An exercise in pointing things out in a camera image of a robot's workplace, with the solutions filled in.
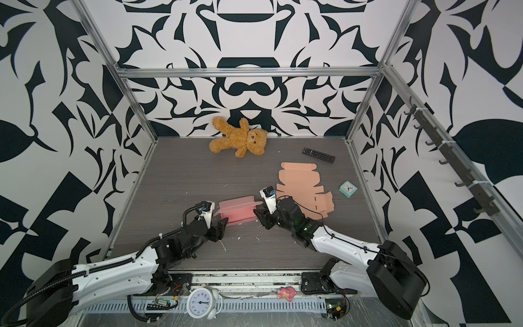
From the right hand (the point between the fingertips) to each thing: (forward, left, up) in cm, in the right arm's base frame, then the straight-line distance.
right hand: (258, 207), depth 80 cm
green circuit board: (-31, -26, -14) cm, 43 cm away
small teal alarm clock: (+14, -42, -11) cm, 45 cm away
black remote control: (+36, -32, -12) cm, 49 cm away
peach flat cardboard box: (+20, -19, -12) cm, 30 cm away
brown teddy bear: (+42, +8, -5) cm, 43 cm away
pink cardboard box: (-1, +8, +1) cm, 8 cm away
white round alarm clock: (-30, +18, -9) cm, 36 cm away
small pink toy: (-27, -9, -9) cm, 30 cm away
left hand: (-2, +15, -2) cm, 15 cm away
